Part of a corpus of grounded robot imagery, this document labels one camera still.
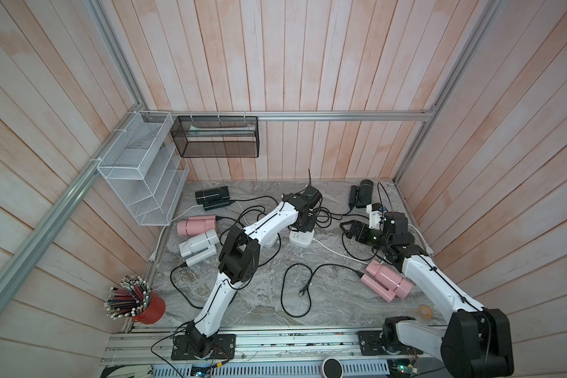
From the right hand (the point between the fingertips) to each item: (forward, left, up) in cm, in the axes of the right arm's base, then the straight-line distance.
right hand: (348, 225), depth 86 cm
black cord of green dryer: (+24, +40, -12) cm, 48 cm away
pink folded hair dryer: (+5, +62, -8) cm, 62 cm away
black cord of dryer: (+10, +4, -8) cm, 13 cm away
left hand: (+4, +16, -8) cm, 18 cm away
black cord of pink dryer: (+12, +53, -13) cm, 56 cm away
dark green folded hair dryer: (+21, +58, -10) cm, 63 cm away
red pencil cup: (-27, +71, -3) cm, 76 cm away
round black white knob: (-43, +10, -9) cm, 45 cm away
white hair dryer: (-5, +58, -9) cm, 58 cm away
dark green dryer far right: (+26, -12, -12) cm, 31 cm away
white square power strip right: (+2, +17, -13) cm, 21 cm away
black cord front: (-18, +15, -14) cm, 27 cm away
